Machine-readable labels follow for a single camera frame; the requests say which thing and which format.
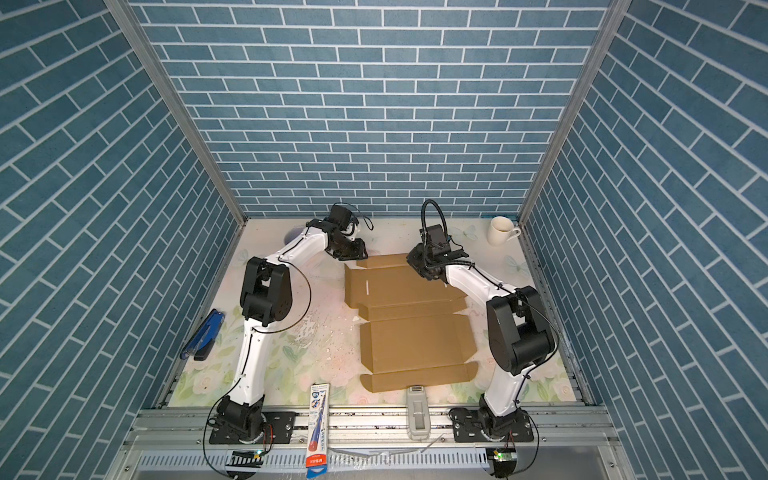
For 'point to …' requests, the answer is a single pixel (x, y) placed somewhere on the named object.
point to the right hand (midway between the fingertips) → (410, 258)
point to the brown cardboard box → (412, 335)
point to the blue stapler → (205, 337)
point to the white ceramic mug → (500, 230)
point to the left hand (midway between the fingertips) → (369, 256)
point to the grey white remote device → (418, 413)
